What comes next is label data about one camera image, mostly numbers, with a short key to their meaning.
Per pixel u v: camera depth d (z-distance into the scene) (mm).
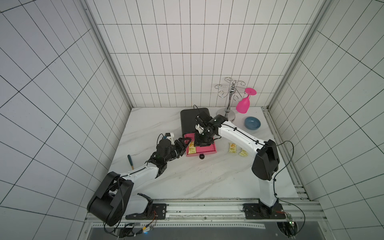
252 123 1093
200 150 826
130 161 901
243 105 977
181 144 756
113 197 424
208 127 619
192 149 819
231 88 923
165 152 658
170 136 810
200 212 743
